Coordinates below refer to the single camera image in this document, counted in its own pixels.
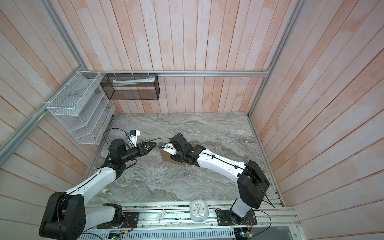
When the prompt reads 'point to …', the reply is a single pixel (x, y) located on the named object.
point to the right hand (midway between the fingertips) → (175, 147)
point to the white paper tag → (161, 215)
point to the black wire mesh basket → (131, 86)
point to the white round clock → (199, 210)
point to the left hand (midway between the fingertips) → (155, 146)
